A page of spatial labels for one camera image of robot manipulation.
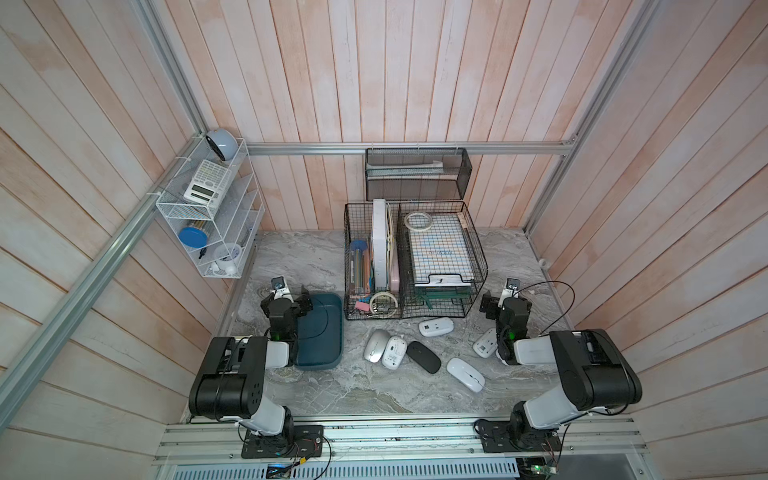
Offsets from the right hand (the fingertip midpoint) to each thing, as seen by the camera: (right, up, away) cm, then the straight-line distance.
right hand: (503, 291), depth 94 cm
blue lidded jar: (-88, +17, -18) cm, 92 cm away
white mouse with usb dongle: (-22, -11, -2) cm, 25 cm away
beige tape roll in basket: (-39, -1, +1) cm, 39 cm away
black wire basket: (-30, +10, -3) cm, 32 cm away
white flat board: (-40, +15, -9) cm, 43 cm away
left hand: (-69, 0, -1) cm, 69 cm away
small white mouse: (-8, -15, -7) cm, 18 cm away
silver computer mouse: (-41, -16, -6) cm, 44 cm away
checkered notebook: (-21, +13, -6) cm, 26 cm away
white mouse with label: (-36, -17, -8) cm, 40 cm away
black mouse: (-27, -19, -7) cm, 34 cm away
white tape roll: (-28, +26, +4) cm, 38 cm away
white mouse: (-16, -22, -12) cm, 30 cm away
